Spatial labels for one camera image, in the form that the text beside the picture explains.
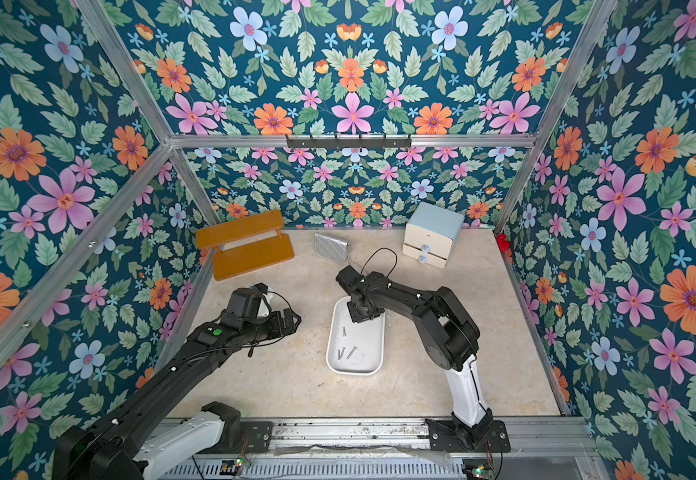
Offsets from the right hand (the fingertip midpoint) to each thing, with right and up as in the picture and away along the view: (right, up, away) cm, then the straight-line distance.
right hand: (364, 312), depth 95 cm
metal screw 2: (-7, -12, -7) cm, 15 cm away
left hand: (-20, 0, -13) cm, 24 cm away
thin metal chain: (-4, +16, +13) cm, 21 cm away
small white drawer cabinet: (+23, +26, +6) cm, 35 cm away
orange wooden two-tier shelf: (-46, +22, +20) cm, 55 cm away
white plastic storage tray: (+2, -7, -5) cm, 8 cm away
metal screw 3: (-4, -11, -7) cm, 14 cm away
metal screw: (-6, -6, -4) cm, 9 cm away
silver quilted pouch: (-12, +21, +12) cm, 27 cm away
